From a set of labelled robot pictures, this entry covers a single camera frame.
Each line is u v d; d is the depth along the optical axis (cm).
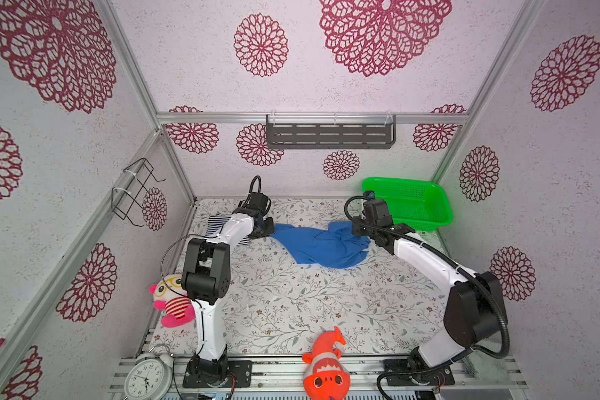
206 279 54
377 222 67
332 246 100
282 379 73
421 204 118
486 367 74
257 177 88
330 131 92
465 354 54
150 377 70
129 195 76
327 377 66
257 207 80
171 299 81
